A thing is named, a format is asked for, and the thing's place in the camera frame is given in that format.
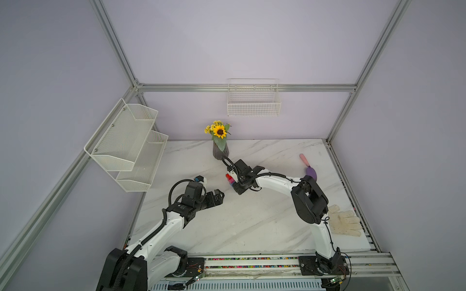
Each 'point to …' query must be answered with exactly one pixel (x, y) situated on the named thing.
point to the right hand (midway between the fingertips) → (242, 191)
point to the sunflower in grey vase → (218, 131)
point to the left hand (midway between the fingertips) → (216, 199)
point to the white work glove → (343, 222)
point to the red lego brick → (228, 176)
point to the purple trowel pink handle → (309, 170)
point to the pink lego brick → (231, 180)
